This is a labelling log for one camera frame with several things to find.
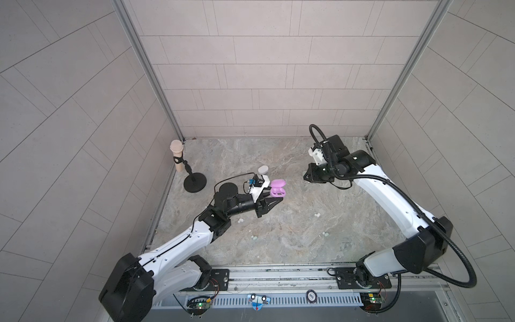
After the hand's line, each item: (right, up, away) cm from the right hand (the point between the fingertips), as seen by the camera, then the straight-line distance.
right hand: (303, 177), depth 76 cm
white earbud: (-25, -20, +8) cm, 33 cm away
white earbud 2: (+8, -18, +10) cm, 22 cm away
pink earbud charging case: (-11, -3, -9) cm, 14 cm away
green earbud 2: (+10, -24, +5) cm, 27 cm away
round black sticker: (+1, -40, -8) cm, 41 cm away
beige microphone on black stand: (-49, -5, +20) cm, 53 cm away
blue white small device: (-17, -40, -11) cm, 45 cm away
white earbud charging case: (-16, +1, +25) cm, 30 cm away
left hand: (-9, -6, -7) cm, 13 cm away
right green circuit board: (+22, -42, -9) cm, 48 cm away
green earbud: (-19, -25, +4) cm, 32 cm away
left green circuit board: (-37, -42, -11) cm, 57 cm away
